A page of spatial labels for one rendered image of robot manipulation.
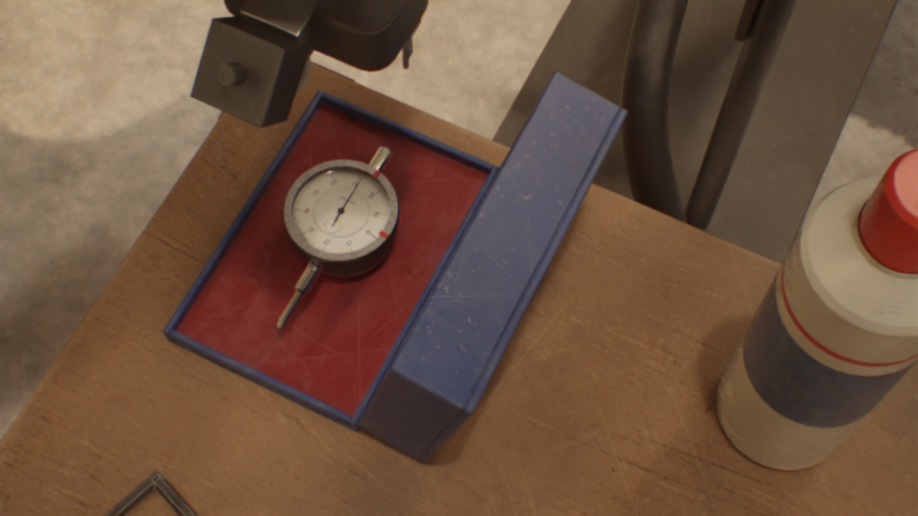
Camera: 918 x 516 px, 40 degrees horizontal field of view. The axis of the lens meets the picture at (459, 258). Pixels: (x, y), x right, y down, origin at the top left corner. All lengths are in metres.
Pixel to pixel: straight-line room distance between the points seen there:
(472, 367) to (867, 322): 0.16
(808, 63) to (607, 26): 0.20
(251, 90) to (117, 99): 0.85
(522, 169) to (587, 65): 0.74
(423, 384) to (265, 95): 0.14
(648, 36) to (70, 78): 0.71
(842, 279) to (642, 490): 0.19
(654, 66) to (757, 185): 0.46
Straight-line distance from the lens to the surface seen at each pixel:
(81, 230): 1.25
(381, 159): 0.66
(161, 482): 0.63
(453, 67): 1.29
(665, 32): 0.80
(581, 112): 0.57
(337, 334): 0.64
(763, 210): 1.23
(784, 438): 0.60
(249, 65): 0.46
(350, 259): 0.63
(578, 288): 0.66
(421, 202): 0.67
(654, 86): 0.80
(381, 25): 0.47
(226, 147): 0.71
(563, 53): 1.29
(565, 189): 0.56
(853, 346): 0.49
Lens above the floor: 1.07
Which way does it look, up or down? 64 degrees down
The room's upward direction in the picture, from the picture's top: straight up
